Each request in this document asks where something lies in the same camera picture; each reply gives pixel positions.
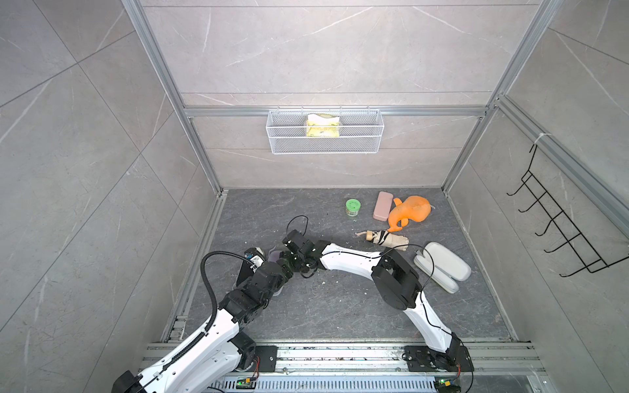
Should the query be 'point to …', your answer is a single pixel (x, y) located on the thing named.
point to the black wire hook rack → (557, 215)
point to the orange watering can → (414, 208)
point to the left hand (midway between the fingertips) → (284, 262)
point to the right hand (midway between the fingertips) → (283, 266)
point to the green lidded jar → (352, 207)
